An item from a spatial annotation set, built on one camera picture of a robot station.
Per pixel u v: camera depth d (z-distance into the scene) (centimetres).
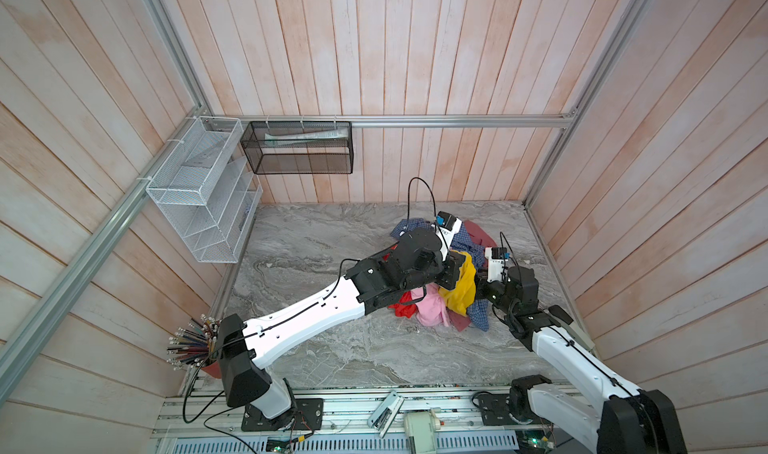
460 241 95
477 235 108
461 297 72
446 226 55
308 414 73
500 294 71
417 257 47
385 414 72
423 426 68
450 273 56
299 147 105
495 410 73
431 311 86
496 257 73
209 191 73
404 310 87
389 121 97
